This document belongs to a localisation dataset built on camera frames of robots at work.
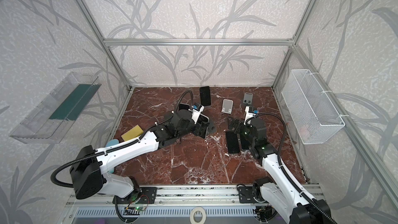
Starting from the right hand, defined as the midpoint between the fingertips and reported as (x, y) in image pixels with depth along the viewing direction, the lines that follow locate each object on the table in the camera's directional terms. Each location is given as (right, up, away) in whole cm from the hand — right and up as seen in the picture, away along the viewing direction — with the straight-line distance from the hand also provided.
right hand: (234, 113), depth 81 cm
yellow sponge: (-59, -12, +14) cm, 62 cm away
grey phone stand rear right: (+14, +9, +25) cm, 30 cm away
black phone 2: (-16, +9, +22) cm, 29 cm away
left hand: (-15, -1, -3) cm, 15 cm away
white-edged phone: (+8, -19, +11) cm, 24 cm away
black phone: (+1, -19, +13) cm, 22 cm away
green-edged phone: (-29, +3, +13) cm, 32 cm away
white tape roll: (-20, -46, -14) cm, 52 cm away
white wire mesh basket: (+29, +1, -19) cm, 34 cm away
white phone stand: (-1, +4, +22) cm, 22 cm away
